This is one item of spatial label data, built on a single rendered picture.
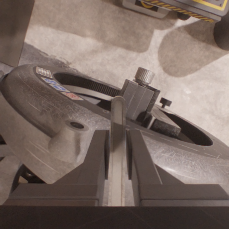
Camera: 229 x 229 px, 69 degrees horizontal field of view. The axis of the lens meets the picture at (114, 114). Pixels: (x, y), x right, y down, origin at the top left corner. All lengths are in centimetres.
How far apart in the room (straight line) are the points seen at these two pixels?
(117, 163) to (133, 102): 22
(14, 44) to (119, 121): 117
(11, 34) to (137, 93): 104
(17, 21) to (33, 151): 108
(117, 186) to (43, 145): 13
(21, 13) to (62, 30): 25
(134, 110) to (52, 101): 18
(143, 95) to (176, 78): 91
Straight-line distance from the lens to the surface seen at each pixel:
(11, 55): 129
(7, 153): 39
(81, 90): 75
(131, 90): 37
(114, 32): 118
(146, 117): 37
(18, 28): 128
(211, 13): 101
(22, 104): 32
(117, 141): 16
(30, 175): 62
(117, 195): 19
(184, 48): 128
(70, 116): 26
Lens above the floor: 116
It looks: 73 degrees down
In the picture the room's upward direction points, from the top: 168 degrees clockwise
